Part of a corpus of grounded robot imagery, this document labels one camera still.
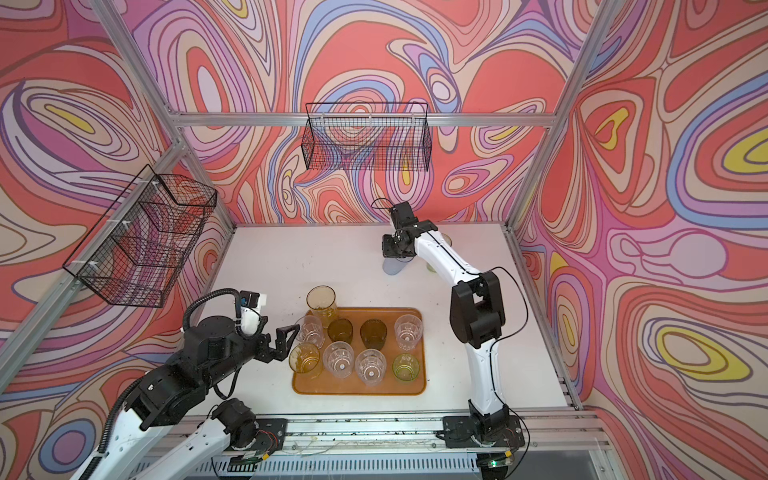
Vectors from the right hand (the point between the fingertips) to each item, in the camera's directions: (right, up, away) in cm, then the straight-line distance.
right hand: (391, 255), depth 95 cm
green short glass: (+4, -32, -11) cm, 34 cm away
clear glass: (+5, -22, -7) cm, 24 cm away
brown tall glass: (-6, -23, -10) cm, 25 cm away
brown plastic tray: (-20, -35, -13) cm, 43 cm away
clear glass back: (-6, -32, -11) cm, 34 cm away
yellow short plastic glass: (-25, -29, -11) cm, 40 cm away
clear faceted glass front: (-16, -30, -11) cm, 35 cm away
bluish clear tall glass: (+1, -4, +1) cm, 4 cm away
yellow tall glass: (-20, -13, -13) cm, 27 cm away
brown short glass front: (-15, -22, -9) cm, 28 cm away
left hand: (-25, -15, -27) cm, 40 cm away
